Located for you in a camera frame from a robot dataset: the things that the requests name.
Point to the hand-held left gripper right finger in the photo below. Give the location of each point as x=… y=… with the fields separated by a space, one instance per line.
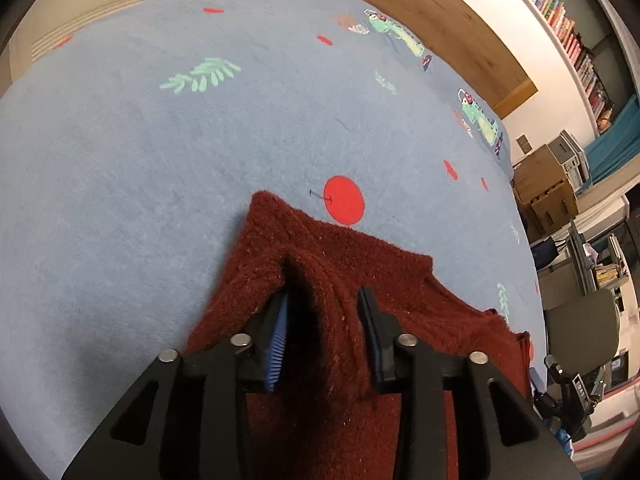
x=372 y=340

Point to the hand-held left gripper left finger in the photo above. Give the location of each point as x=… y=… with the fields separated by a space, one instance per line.
x=280 y=340

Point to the dark red knit sweater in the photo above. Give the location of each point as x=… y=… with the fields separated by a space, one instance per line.
x=325 y=260

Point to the grey office chair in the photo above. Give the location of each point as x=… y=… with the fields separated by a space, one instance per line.
x=580 y=325

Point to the dark blue bag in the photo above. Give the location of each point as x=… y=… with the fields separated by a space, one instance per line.
x=547 y=252

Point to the white desk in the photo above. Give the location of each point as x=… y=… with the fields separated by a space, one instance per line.
x=605 y=240

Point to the printed blue blanket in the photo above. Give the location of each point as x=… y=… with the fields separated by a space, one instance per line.
x=150 y=160

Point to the teal curtain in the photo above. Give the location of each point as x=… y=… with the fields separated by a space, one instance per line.
x=612 y=145

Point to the wooden headboard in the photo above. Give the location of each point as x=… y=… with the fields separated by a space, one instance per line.
x=450 y=25

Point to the row of books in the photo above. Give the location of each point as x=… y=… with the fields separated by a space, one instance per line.
x=560 y=15

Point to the wall switch plate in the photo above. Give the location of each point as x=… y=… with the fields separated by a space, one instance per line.
x=523 y=143

